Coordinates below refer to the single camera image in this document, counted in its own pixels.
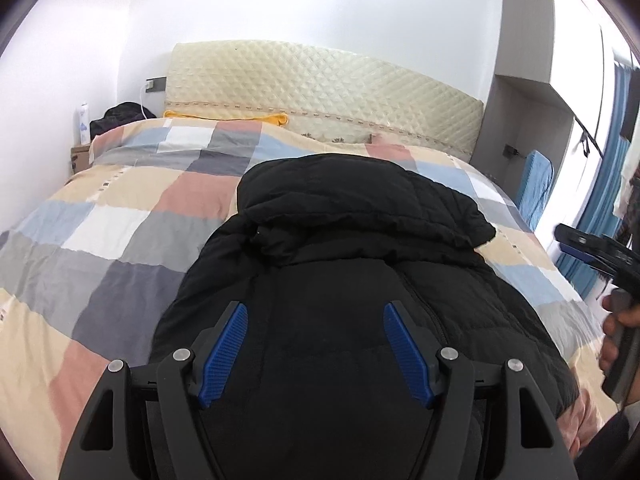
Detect blue curtain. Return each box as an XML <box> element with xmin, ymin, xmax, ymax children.
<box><xmin>556</xmin><ymin>62</ymin><xmax>632</xmax><ymax>298</ymax></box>

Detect grey wall cabinet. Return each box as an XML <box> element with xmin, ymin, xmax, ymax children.
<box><xmin>470</xmin><ymin>0</ymin><xmax>622</xmax><ymax>196</ymax></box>

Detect yellow pillow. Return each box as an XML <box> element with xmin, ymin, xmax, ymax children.
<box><xmin>163</xmin><ymin>110</ymin><xmax>290</xmax><ymax>127</ymax></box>

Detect black clothes hanger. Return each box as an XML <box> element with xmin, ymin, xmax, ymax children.
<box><xmin>574</xmin><ymin>117</ymin><xmax>603</xmax><ymax>158</ymax></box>

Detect black puffer jacket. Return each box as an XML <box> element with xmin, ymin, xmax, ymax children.
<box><xmin>151</xmin><ymin>154</ymin><xmax>578</xmax><ymax>479</ymax></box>

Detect floral pillow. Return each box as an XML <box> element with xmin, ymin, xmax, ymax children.
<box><xmin>285</xmin><ymin>115</ymin><xmax>395</xmax><ymax>144</ymax></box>

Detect cream quilted headboard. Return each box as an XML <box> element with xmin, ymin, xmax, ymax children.
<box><xmin>165</xmin><ymin>40</ymin><xmax>484</xmax><ymax>160</ymax></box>

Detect white spray bottle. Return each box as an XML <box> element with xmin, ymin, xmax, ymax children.
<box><xmin>76</xmin><ymin>102</ymin><xmax>91</xmax><ymax>145</ymax></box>

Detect wall power outlet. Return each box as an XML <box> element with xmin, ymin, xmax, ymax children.
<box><xmin>144</xmin><ymin>76</ymin><xmax>167</xmax><ymax>93</ymax></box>

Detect wooden nightstand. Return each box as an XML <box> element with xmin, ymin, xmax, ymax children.
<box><xmin>70</xmin><ymin>144</ymin><xmax>91</xmax><ymax>176</ymax></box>

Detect hanging clothes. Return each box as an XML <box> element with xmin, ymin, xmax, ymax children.
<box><xmin>613</xmin><ymin>67</ymin><xmax>639</xmax><ymax>250</ymax></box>

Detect person right hand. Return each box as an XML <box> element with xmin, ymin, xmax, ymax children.
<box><xmin>596</xmin><ymin>294</ymin><xmax>640</xmax><ymax>376</ymax></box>

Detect plaid bed quilt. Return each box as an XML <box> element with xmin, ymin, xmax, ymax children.
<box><xmin>1</xmin><ymin>118</ymin><xmax>615</xmax><ymax>479</ymax></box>

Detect black clothes pile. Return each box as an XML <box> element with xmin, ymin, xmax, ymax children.
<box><xmin>90</xmin><ymin>102</ymin><xmax>156</xmax><ymax>140</ymax></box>

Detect blue towel on rack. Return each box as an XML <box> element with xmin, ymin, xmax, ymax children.
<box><xmin>515</xmin><ymin>151</ymin><xmax>554</xmax><ymax>231</ymax></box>

